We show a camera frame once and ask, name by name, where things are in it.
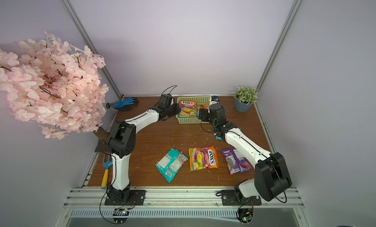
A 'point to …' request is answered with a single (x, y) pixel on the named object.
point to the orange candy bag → (202, 106)
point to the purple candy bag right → (236, 162)
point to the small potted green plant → (244, 97)
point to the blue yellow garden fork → (106, 164)
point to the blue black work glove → (124, 105)
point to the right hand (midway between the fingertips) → (206, 107)
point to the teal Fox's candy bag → (218, 138)
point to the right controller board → (245, 215)
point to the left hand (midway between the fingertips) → (184, 107)
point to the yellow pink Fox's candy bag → (203, 158)
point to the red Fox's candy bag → (188, 108)
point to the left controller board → (120, 215)
